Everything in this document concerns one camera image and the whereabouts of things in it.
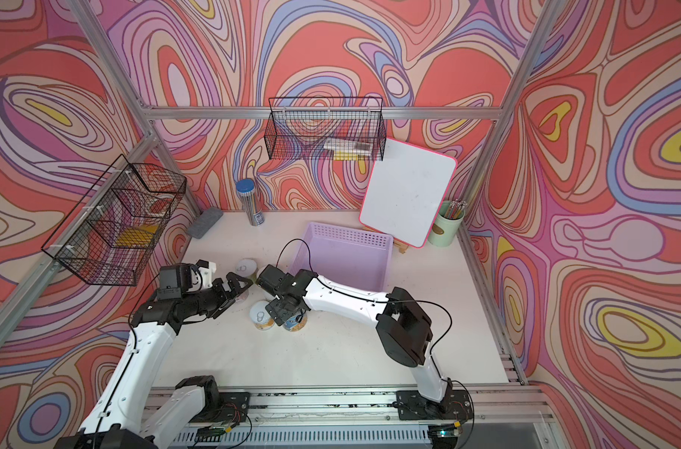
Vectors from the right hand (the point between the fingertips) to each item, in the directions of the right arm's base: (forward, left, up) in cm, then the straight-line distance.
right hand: (292, 309), depth 83 cm
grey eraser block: (+40, +41, -3) cm, 57 cm away
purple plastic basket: (+26, -18, -9) cm, 33 cm away
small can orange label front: (-1, +10, -2) cm, 10 cm away
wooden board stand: (+27, -39, -5) cm, 47 cm away
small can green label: (+17, +17, -2) cm, 25 cm away
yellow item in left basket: (+11, +38, +24) cm, 46 cm away
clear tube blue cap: (+43, +19, +12) cm, 49 cm away
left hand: (+2, +12, +9) cm, 15 cm away
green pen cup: (+30, -54, +5) cm, 62 cm away
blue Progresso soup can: (-3, 0, -4) cm, 5 cm away
